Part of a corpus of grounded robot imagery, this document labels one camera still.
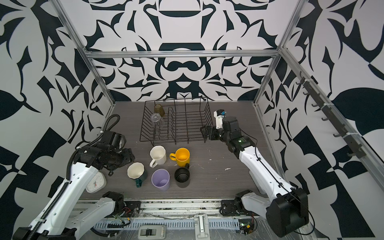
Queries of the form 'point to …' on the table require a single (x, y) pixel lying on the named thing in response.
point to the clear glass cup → (156, 117)
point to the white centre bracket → (202, 230)
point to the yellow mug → (182, 156)
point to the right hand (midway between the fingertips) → (208, 127)
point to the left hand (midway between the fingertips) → (128, 157)
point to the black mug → (182, 176)
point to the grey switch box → (152, 232)
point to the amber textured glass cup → (158, 108)
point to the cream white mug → (158, 154)
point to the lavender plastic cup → (160, 178)
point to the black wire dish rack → (175, 121)
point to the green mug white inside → (135, 170)
